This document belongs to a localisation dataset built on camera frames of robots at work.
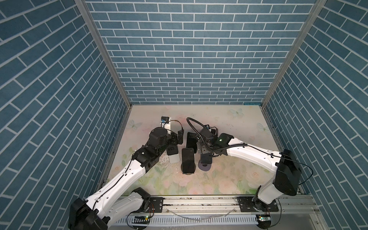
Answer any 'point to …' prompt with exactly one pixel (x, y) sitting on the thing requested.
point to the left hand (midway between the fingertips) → (177, 129)
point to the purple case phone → (206, 158)
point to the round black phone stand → (188, 173)
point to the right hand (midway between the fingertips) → (203, 144)
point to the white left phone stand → (174, 158)
